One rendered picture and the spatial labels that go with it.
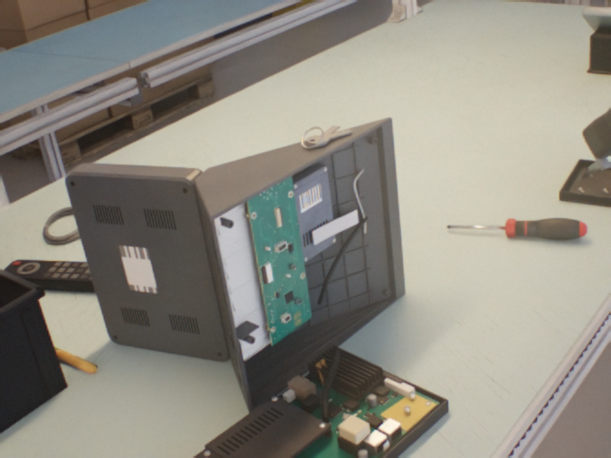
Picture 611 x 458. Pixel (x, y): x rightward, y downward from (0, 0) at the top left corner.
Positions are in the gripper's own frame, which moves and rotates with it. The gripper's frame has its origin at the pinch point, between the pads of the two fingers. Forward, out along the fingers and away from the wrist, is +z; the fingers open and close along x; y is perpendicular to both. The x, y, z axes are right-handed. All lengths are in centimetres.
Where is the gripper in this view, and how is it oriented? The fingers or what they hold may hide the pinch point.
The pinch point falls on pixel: (591, 175)
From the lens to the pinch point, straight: 115.7
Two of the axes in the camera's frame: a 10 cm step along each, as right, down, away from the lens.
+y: -4.0, -8.8, 2.5
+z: -2.3, 3.6, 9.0
